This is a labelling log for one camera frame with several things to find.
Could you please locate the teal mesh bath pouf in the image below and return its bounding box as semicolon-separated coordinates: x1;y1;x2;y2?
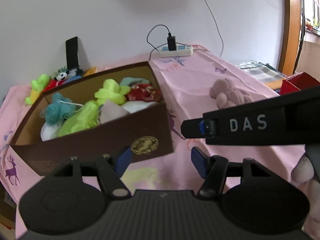
40;93;77;125

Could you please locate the yellow plush toy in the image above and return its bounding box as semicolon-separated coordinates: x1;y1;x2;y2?
94;79;130;105

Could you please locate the green frog plush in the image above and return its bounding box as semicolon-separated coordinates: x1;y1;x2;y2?
25;74;52;105

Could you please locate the white cable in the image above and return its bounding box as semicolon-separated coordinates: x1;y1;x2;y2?
197;0;224;57

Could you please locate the small panda toy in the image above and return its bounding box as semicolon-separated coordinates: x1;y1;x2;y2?
54;67;77;81

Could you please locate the grey striped cloth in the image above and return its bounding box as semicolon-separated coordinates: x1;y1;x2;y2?
231;60;287;83

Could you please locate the black charger plug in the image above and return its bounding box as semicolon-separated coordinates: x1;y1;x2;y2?
167;33;177;52

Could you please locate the teal green plush toy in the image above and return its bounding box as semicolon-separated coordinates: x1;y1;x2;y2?
119;77;150;88

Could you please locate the red white figure plush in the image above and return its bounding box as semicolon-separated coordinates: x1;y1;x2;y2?
125;84;162;103

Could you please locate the black smartphone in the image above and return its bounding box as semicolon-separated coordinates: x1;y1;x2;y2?
65;36;79;69

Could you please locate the orange cloth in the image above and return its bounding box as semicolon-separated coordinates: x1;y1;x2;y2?
265;79;288;90

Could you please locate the yellow book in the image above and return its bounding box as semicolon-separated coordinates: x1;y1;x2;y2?
82;66;98;77

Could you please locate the beige soft toy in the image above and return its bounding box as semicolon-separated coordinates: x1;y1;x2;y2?
99;100;130;125

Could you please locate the red box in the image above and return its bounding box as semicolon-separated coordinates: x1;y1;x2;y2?
279;72;320;95

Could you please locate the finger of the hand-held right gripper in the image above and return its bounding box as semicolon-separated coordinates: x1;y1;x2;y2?
180;118;217;139

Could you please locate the pink printed tablecloth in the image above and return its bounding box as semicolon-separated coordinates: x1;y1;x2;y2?
0;44;310;230

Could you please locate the person's right hand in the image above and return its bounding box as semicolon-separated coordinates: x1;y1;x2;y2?
291;154;320;205

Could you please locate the red plush toy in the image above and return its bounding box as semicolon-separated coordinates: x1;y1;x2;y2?
42;80;62;92

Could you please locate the black charger cable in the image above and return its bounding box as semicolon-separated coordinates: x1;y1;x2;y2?
147;24;173;60

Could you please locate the wooden door frame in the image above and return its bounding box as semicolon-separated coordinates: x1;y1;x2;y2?
278;0;304;75

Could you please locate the pink cable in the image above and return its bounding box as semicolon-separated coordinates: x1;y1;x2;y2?
192;44;213;53

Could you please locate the mauve teddy bear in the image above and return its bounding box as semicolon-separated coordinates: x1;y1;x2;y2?
209;79;258;109

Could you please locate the white power strip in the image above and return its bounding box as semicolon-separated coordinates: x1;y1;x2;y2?
159;45;194;58

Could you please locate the brown cardboard box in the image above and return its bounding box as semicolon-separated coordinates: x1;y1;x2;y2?
10;61;174;177

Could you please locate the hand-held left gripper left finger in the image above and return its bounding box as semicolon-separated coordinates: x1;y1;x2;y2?
54;146;133;200

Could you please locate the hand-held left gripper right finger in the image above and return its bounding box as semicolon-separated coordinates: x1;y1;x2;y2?
190;147;273;200

